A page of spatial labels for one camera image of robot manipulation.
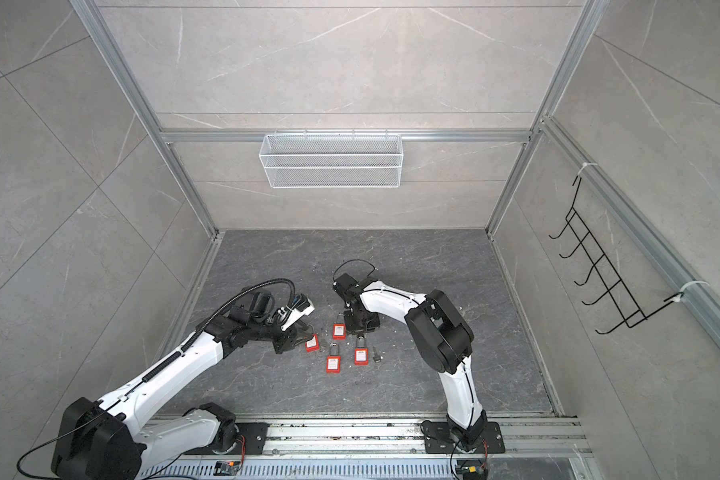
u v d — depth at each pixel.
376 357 0.87
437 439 0.73
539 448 0.73
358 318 0.80
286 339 0.69
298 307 0.68
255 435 0.73
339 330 0.90
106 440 0.38
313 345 0.88
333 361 0.84
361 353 0.86
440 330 0.54
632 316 0.57
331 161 1.00
